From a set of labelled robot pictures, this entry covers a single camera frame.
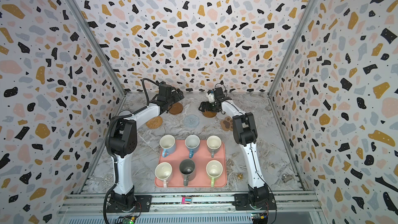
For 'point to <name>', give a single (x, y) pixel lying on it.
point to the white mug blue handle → (167, 142)
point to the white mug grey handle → (213, 143)
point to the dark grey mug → (187, 167)
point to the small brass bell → (240, 176)
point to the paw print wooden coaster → (227, 124)
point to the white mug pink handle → (163, 171)
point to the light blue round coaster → (191, 121)
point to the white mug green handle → (214, 169)
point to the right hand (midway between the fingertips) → (204, 105)
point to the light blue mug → (192, 142)
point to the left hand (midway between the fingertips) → (180, 91)
